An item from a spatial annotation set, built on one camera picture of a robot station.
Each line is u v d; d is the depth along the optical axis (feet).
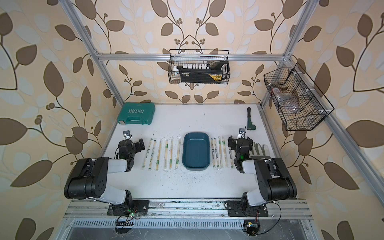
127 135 2.69
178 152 3.09
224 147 3.16
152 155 3.07
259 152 3.07
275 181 1.48
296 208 2.47
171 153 3.07
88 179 1.51
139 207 2.42
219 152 3.09
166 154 3.08
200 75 2.77
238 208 2.41
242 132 2.60
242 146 2.28
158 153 3.07
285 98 2.36
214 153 3.08
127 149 2.42
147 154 3.07
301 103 2.38
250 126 3.47
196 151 3.03
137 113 3.60
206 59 2.99
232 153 3.07
